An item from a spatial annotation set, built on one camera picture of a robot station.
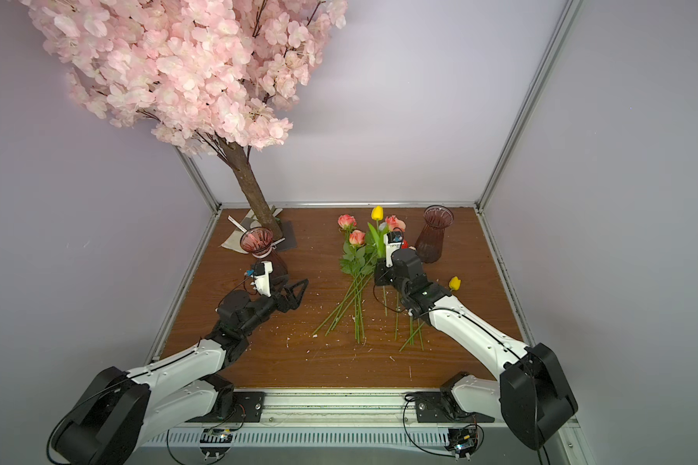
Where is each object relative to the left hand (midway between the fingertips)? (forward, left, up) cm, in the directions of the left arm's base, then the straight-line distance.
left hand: (301, 280), depth 80 cm
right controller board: (-35, -43, -17) cm, 58 cm away
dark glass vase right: (+19, -40, -5) cm, 44 cm away
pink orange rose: (+27, -29, -5) cm, 40 cm away
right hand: (+7, -22, +3) cm, 24 cm away
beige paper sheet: (+27, +33, -16) cm, 46 cm away
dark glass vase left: (+14, +16, 0) cm, 21 cm away
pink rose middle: (+18, -20, -15) cm, 30 cm away
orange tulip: (-9, -33, -15) cm, 37 cm away
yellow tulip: (+17, -22, +10) cm, 29 cm away
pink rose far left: (+16, -13, -15) cm, 25 cm away
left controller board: (-36, +20, -20) cm, 46 cm away
